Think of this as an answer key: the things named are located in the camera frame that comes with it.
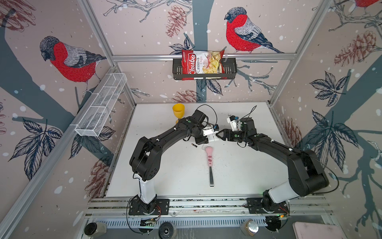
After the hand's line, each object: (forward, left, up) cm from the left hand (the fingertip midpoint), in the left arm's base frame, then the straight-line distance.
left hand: (205, 136), depth 87 cm
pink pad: (-45, -47, -9) cm, 66 cm away
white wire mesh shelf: (+8, +58, +19) cm, 61 cm away
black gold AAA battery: (0, +7, -11) cm, 13 cm away
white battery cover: (0, 0, -12) cm, 12 cm away
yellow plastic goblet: (+18, +17, +2) cm, 25 cm away
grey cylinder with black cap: (-43, +50, -3) cm, 66 cm away
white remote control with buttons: (0, -4, -1) cm, 4 cm away
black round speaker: (-44, +19, 0) cm, 48 cm away
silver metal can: (-44, -16, 0) cm, 47 cm away
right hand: (0, -8, -1) cm, 8 cm away
